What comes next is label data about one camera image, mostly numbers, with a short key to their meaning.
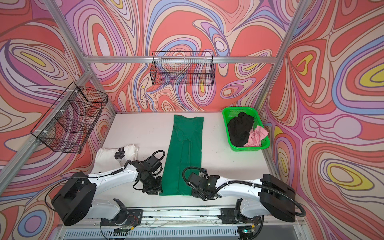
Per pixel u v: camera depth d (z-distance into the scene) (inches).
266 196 16.7
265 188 17.4
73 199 16.5
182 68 38.6
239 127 39.0
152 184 28.8
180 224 28.5
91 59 34.8
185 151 38.2
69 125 30.9
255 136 39.1
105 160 35.1
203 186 24.3
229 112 44.0
